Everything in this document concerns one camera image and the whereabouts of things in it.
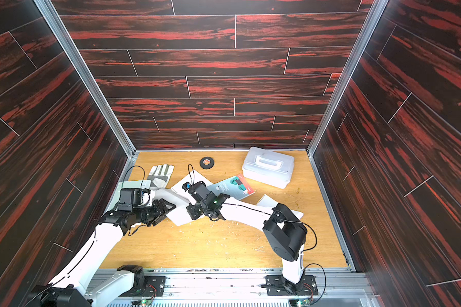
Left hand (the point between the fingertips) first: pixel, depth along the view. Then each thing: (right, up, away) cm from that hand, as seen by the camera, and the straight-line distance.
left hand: (174, 209), depth 81 cm
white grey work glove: (-16, +14, +27) cm, 35 cm away
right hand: (+7, +1, +5) cm, 9 cm away
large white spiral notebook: (-1, +3, +16) cm, 16 cm away
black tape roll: (+10, +21, +34) cm, 42 cm away
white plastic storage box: (+44, +18, +17) cm, 51 cm away
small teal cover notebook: (+27, +7, +24) cm, 37 cm away
